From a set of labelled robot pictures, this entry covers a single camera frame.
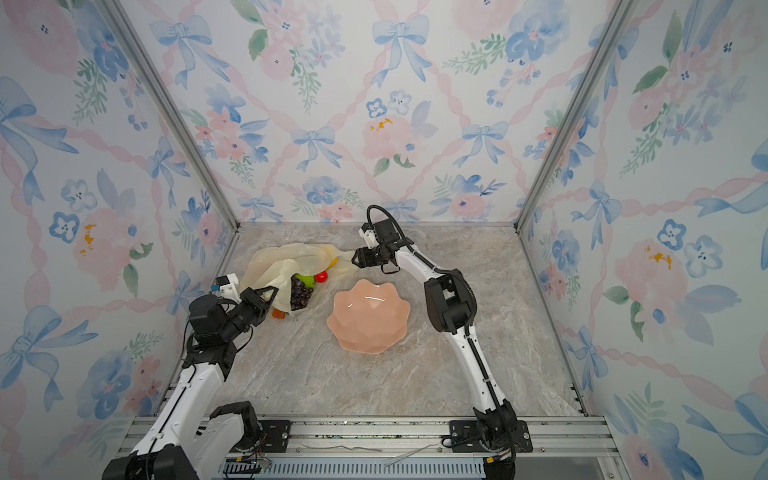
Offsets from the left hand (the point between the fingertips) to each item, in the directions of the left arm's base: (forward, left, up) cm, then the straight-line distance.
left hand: (280, 285), depth 79 cm
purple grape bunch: (+6, -1, -14) cm, 15 cm away
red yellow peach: (+14, -6, -16) cm, 22 cm away
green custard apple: (+11, -2, -14) cm, 18 cm away
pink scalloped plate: (0, -22, -18) cm, 29 cm away
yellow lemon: (+19, -10, -15) cm, 26 cm away
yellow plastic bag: (+7, -3, -3) cm, 8 cm away
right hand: (+23, -19, -16) cm, 34 cm away
